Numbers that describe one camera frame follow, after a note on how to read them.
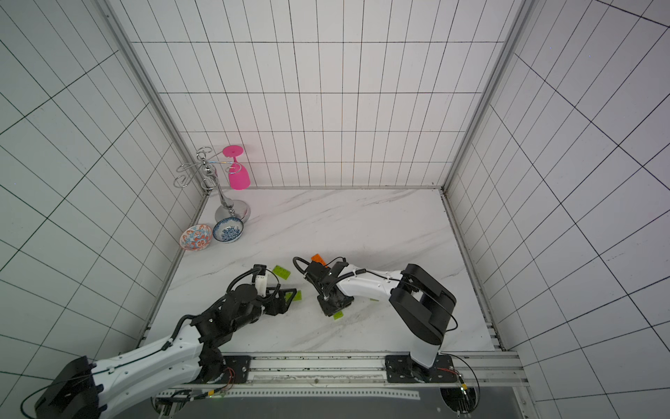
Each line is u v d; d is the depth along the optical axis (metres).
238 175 1.03
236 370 0.73
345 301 0.73
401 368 0.73
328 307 0.76
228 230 1.03
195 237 1.00
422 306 0.45
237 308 0.60
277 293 0.69
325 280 0.64
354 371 0.75
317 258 0.96
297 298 0.79
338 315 0.81
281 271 0.93
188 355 0.54
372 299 0.85
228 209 1.07
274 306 0.70
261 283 0.73
